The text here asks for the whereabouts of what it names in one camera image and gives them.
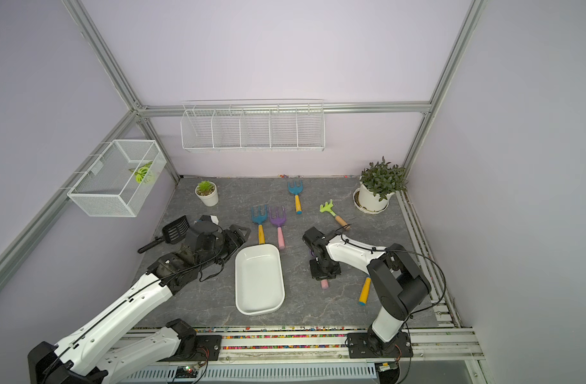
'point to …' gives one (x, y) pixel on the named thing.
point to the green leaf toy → (140, 172)
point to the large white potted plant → (378, 182)
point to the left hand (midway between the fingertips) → (247, 238)
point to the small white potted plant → (206, 191)
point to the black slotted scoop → (172, 234)
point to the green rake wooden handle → (327, 208)
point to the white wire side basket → (107, 187)
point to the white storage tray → (258, 279)
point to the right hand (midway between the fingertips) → (321, 275)
